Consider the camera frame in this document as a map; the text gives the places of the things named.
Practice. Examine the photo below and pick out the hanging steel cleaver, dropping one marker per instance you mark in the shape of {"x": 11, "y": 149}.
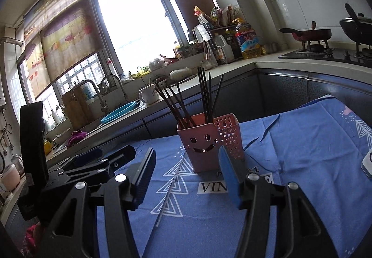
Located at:
{"x": 202, "y": 32}

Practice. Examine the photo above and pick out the small patterned bowl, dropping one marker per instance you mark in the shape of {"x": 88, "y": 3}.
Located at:
{"x": 165, "y": 83}

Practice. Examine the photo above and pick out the pink cloth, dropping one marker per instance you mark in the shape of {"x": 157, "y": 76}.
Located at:
{"x": 77, "y": 138}

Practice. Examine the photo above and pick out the row of spice jars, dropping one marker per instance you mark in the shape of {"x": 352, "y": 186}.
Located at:
{"x": 186, "y": 53}

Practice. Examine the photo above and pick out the white and blue container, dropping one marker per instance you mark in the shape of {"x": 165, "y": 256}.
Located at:
{"x": 87, "y": 91}

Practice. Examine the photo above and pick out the pile of snack bags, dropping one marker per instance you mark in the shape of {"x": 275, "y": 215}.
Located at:
{"x": 221, "y": 15}

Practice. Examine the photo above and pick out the pink kettle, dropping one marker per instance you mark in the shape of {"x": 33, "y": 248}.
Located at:
{"x": 8, "y": 178}

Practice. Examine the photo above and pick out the blue plastic basin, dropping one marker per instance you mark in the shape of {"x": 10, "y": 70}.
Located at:
{"x": 119, "y": 114}

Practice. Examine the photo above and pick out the curved steel faucet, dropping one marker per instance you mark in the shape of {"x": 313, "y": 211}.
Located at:
{"x": 122, "y": 88}

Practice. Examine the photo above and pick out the bundle of wooden chopsticks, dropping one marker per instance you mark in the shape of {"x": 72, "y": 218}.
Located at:
{"x": 202, "y": 95}

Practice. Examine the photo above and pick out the black gas stove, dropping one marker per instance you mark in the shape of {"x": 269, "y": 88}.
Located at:
{"x": 319, "y": 54}

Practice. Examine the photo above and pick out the metal spice rack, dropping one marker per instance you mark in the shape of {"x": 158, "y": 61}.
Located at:
{"x": 229, "y": 26}

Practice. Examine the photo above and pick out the yellow plastic object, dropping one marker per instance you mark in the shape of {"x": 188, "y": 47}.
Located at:
{"x": 48, "y": 147}

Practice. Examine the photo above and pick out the white mug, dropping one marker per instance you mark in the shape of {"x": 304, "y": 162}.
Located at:
{"x": 151, "y": 96}

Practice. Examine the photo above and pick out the wooden cutting board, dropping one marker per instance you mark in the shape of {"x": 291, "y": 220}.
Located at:
{"x": 77, "y": 112}

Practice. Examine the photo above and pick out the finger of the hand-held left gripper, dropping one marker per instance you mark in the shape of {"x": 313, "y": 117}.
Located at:
{"x": 110, "y": 163}
{"x": 87, "y": 156}

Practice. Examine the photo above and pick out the small white square device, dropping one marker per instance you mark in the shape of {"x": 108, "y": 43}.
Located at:
{"x": 367, "y": 165}

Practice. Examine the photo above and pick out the brown board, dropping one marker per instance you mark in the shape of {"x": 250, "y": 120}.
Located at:
{"x": 189, "y": 5}

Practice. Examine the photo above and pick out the white dough lump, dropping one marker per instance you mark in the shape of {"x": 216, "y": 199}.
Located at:
{"x": 180, "y": 73}

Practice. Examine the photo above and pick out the kitchen window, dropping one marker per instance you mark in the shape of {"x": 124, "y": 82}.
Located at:
{"x": 130, "y": 22}

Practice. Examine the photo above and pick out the glass pot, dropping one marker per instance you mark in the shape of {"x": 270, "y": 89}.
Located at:
{"x": 17, "y": 165}

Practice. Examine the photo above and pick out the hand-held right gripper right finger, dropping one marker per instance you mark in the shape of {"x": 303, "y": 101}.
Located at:
{"x": 232, "y": 179}

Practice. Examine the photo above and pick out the angular steel faucet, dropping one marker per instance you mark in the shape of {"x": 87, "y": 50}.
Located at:
{"x": 97, "y": 95}

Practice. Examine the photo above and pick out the blue printed tablecloth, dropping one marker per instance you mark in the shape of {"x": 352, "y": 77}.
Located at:
{"x": 290, "y": 159}

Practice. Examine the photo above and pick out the red frying pan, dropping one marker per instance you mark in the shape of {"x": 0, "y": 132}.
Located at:
{"x": 314, "y": 33}

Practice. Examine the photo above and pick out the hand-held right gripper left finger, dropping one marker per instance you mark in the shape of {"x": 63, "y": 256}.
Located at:
{"x": 142, "y": 182}

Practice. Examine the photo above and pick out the kitchen counter with cabinets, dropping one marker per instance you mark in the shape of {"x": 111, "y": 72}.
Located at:
{"x": 276, "y": 83}

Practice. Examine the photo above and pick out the black wok with lid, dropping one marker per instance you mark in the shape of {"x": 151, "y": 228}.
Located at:
{"x": 357, "y": 28}

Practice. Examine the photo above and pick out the pink plastic chopstick holder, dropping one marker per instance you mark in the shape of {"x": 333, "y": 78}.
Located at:
{"x": 200, "y": 153}

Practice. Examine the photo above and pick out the yellow cooking oil bottle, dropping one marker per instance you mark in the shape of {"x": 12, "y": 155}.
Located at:
{"x": 247, "y": 43}

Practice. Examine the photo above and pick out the white plastic jug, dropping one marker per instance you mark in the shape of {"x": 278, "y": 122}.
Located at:
{"x": 223, "y": 53}

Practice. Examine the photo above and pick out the white bottle with red cap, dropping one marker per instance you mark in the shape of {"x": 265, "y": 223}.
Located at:
{"x": 110, "y": 70}

